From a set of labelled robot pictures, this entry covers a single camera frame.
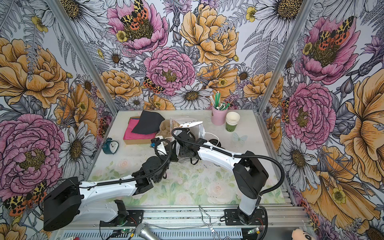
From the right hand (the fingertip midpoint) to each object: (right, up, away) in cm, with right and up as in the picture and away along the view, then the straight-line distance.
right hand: (187, 153), depth 87 cm
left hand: (-4, +7, -10) cm, 13 cm away
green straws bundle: (+20, +29, +10) cm, 36 cm away
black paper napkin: (-28, +18, +21) cm, 39 cm away
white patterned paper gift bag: (+4, +17, -12) cm, 22 cm away
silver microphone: (-18, -31, -19) cm, 41 cm away
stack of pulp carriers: (-17, +15, +21) cm, 31 cm away
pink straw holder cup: (+22, +22, +21) cm, 37 cm away
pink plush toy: (+51, -29, -23) cm, 63 cm away
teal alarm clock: (-48, +3, +6) cm, 48 cm away
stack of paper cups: (+30, +21, +15) cm, 39 cm away
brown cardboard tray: (-35, +6, +13) cm, 37 cm away
